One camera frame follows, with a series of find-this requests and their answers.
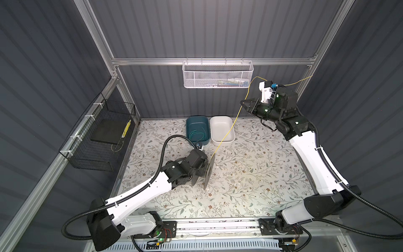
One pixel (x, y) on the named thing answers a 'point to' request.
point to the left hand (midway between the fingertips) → (200, 162)
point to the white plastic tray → (219, 126)
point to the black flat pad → (110, 130)
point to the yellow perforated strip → (126, 128)
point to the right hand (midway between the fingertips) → (242, 102)
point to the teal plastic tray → (197, 129)
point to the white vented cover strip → (257, 246)
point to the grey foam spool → (208, 174)
